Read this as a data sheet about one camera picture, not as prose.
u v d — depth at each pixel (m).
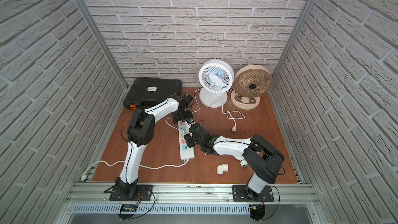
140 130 0.59
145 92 1.07
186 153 0.85
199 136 0.65
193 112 1.01
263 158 0.46
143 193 0.73
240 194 0.73
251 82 0.91
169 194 0.76
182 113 0.86
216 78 0.89
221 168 0.79
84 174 0.81
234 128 0.94
